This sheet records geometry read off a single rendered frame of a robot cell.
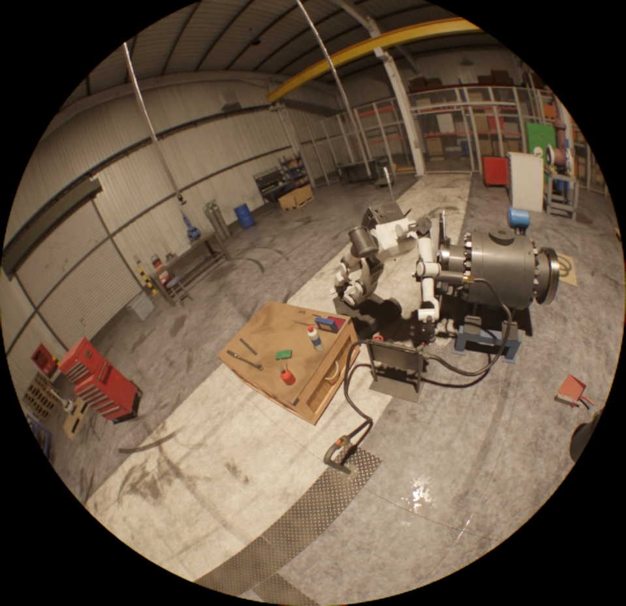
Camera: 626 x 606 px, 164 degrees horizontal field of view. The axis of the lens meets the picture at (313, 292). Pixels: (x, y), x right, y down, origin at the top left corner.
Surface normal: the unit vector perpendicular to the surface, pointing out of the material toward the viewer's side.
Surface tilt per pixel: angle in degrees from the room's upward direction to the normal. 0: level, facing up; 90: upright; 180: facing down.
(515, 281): 68
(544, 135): 90
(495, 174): 90
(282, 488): 0
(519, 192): 90
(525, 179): 90
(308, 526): 0
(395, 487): 0
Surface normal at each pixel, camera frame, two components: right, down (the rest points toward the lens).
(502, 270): -0.62, 0.11
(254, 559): -0.32, -0.77
